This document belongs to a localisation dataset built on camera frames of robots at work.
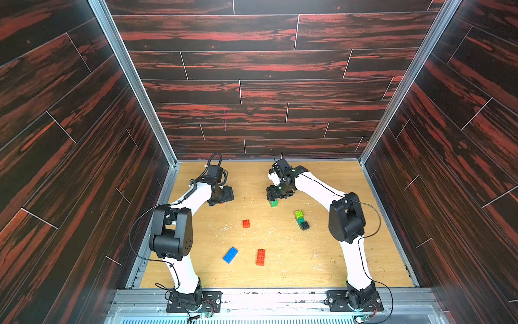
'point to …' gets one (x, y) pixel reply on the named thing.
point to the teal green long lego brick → (300, 220)
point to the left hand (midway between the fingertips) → (228, 197)
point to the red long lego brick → (260, 260)
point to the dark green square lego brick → (274, 204)
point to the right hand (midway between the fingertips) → (277, 194)
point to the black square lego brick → (304, 225)
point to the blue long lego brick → (230, 255)
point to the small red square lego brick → (246, 223)
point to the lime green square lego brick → (299, 214)
